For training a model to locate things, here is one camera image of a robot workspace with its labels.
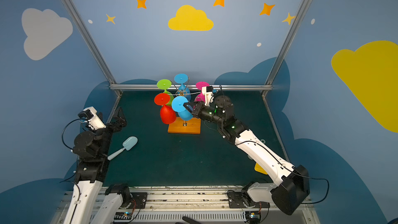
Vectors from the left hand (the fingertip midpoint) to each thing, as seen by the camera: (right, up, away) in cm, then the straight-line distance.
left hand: (109, 110), depth 66 cm
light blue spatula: (-5, -22, +28) cm, 36 cm away
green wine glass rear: (+21, +13, +13) cm, 28 cm away
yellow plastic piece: (+72, -32, +18) cm, 81 cm away
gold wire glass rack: (+29, +10, +25) cm, 39 cm away
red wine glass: (+22, -3, +14) cm, 26 cm away
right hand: (+33, +3, 0) cm, 33 cm away
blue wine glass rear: (+30, +17, +16) cm, 38 cm away
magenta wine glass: (+39, +13, +14) cm, 43 cm away
